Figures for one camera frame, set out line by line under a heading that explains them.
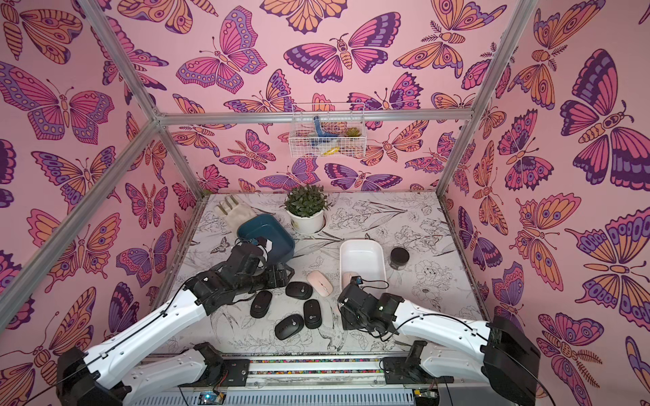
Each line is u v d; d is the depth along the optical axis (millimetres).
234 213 1128
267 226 1080
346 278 903
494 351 407
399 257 952
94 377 387
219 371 671
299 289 876
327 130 947
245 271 576
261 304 853
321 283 897
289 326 815
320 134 945
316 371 747
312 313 828
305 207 919
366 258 988
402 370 731
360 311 604
